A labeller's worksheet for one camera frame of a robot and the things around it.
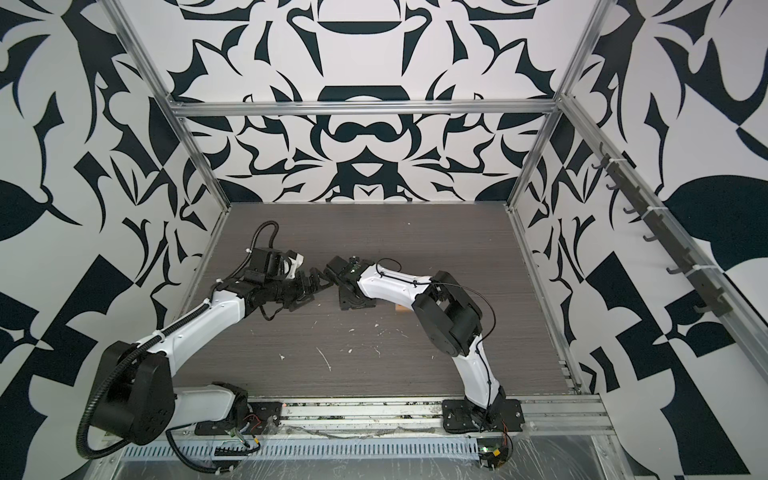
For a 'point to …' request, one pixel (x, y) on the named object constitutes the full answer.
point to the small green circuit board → (492, 452)
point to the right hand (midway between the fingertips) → (353, 300)
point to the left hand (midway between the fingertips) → (325, 284)
